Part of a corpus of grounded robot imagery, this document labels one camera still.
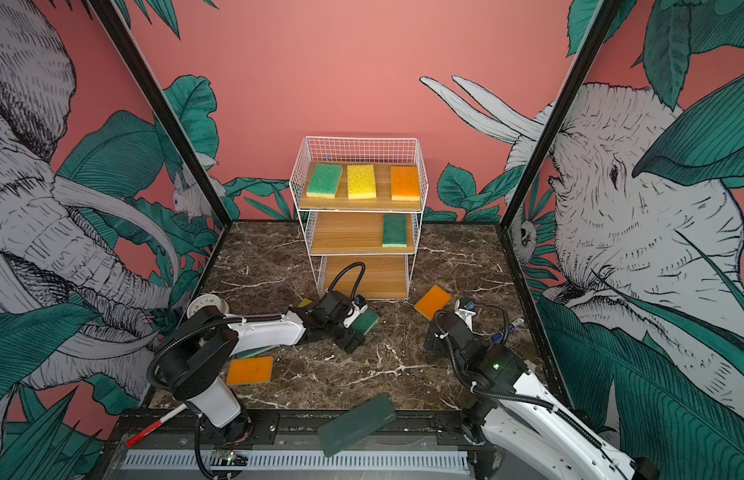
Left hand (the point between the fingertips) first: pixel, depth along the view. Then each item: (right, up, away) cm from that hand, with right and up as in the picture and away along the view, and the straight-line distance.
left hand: (356, 328), depth 90 cm
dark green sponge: (+11, +29, -8) cm, 32 cm away
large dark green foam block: (+1, -20, -16) cm, 26 cm away
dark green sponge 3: (-16, +5, -35) cm, 38 cm away
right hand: (+22, +4, -14) cm, 27 cm away
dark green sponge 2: (+3, +1, +1) cm, 3 cm away
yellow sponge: (-18, +7, +7) cm, 20 cm away
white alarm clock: (-48, +8, +3) cm, 48 cm away
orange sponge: (+25, +7, +8) cm, 27 cm away
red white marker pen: (-49, -20, -16) cm, 55 cm away
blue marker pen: (+44, -3, +1) cm, 44 cm away
